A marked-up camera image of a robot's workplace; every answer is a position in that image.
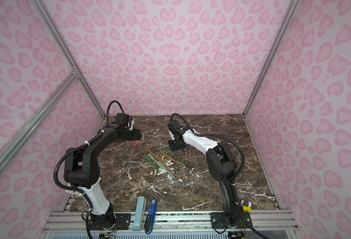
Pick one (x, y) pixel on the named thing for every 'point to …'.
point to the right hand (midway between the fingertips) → (175, 147)
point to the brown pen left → (157, 158)
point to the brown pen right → (170, 158)
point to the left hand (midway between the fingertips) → (138, 134)
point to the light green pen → (159, 164)
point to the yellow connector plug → (247, 206)
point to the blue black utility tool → (149, 218)
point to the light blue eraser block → (140, 214)
